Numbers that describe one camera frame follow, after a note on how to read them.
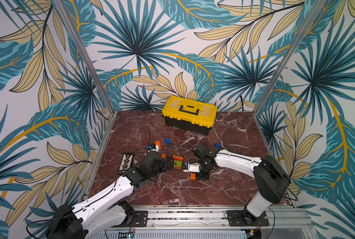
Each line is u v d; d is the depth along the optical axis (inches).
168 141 39.4
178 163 35.3
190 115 37.6
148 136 41.1
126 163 35.7
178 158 36.5
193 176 32.9
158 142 39.6
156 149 28.8
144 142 39.8
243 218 26.5
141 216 28.9
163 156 37.5
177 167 35.1
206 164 25.2
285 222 29.8
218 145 39.4
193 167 30.3
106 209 18.3
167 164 28.2
